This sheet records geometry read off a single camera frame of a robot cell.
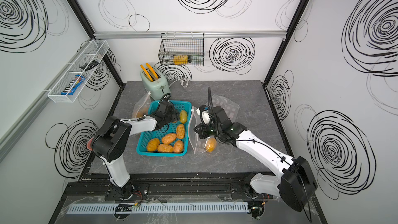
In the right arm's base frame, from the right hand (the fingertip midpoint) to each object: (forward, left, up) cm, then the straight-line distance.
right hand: (195, 129), depth 76 cm
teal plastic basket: (-1, +13, -12) cm, 17 cm away
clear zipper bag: (+17, +34, -6) cm, 39 cm away
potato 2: (-4, +24, -11) cm, 26 cm away
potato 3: (-5, +17, -12) cm, 21 cm away
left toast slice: (+37, +33, +3) cm, 49 cm away
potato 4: (-3, -8, -11) cm, 14 cm away
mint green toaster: (+34, +28, -1) cm, 45 cm away
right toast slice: (+41, +31, +3) cm, 51 cm away
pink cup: (-10, +48, +2) cm, 49 cm away
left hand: (+18, +16, -14) cm, 28 cm away
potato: (+1, +16, -12) cm, 20 cm away
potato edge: (+5, +10, -12) cm, 16 cm away
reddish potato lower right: (-5, +9, -10) cm, 15 cm away
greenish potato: (+15, +9, -11) cm, 20 cm away
